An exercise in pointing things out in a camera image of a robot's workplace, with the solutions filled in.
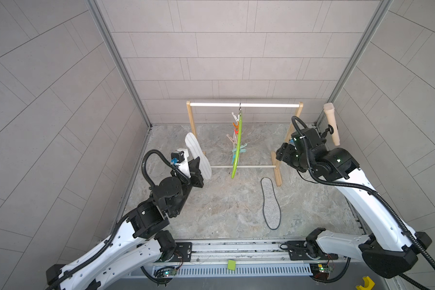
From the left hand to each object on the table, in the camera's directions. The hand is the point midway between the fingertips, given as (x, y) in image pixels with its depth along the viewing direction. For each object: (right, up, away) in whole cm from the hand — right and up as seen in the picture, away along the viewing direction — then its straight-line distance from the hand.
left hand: (203, 157), depth 63 cm
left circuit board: (-13, -42, +1) cm, 44 cm away
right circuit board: (+44, -44, +4) cm, 62 cm away
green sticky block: (+10, -41, +4) cm, 43 cm away
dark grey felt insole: (+29, -26, +19) cm, 43 cm away
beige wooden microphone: (+58, +20, +23) cm, 65 cm away
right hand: (+29, 0, +6) cm, 29 cm away
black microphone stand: (+60, +11, +25) cm, 66 cm away
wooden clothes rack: (+25, 0, -1) cm, 25 cm away
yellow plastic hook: (+59, -45, -1) cm, 74 cm away
